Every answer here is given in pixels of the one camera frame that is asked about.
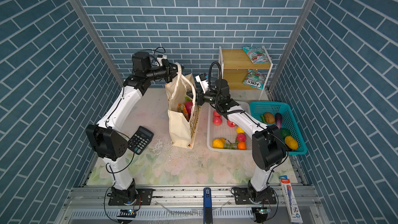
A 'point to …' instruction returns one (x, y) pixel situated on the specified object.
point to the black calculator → (140, 140)
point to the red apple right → (216, 114)
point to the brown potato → (269, 117)
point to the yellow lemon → (218, 143)
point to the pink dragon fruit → (188, 103)
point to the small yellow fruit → (239, 130)
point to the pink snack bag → (181, 108)
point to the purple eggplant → (279, 120)
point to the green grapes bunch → (229, 146)
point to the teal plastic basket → (260, 108)
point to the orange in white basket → (242, 145)
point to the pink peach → (241, 137)
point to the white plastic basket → (223, 136)
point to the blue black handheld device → (207, 206)
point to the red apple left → (217, 121)
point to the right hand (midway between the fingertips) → (186, 92)
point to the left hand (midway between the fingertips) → (183, 66)
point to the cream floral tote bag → (181, 131)
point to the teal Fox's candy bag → (254, 78)
